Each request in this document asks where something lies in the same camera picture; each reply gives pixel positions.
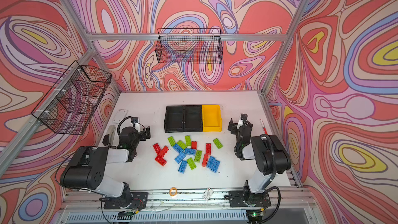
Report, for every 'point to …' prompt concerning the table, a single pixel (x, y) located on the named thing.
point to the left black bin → (174, 118)
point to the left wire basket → (71, 104)
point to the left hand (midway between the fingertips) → (143, 125)
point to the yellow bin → (212, 119)
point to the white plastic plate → (121, 114)
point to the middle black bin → (193, 118)
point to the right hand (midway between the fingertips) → (240, 122)
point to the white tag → (207, 194)
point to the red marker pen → (263, 126)
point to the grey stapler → (109, 138)
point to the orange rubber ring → (170, 193)
